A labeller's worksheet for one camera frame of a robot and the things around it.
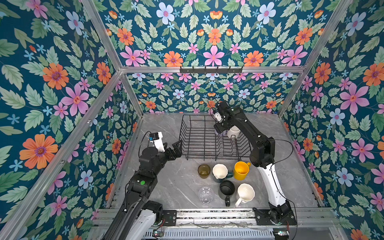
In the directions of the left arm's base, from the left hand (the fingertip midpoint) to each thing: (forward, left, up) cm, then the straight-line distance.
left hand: (176, 139), depth 70 cm
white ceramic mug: (-19, -34, -27) cm, 48 cm away
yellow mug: (-6, -35, -27) cm, 45 cm away
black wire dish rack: (+17, -10, -28) cm, 34 cm away
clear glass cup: (-19, -13, -28) cm, 36 cm away
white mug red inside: (+16, -34, -19) cm, 42 cm away
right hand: (+21, -27, -18) cm, 39 cm away
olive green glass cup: (-6, -13, -27) cm, 30 cm away
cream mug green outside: (-7, -22, -27) cm, 35 cm away
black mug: (-16, -25, -27) cm, 40 cm away
